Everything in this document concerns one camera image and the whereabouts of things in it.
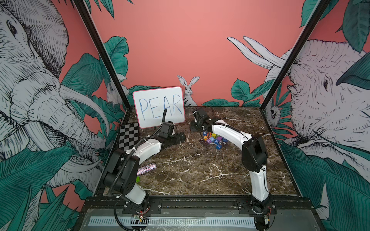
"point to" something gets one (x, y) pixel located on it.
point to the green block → (138, 179)
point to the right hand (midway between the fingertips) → (189, 124)
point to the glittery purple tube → (146, 168)
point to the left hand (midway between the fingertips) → (182, 135)
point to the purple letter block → (203, 141)
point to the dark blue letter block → (218, 147)
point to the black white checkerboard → (128, 136)
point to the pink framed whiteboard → (150, 105)
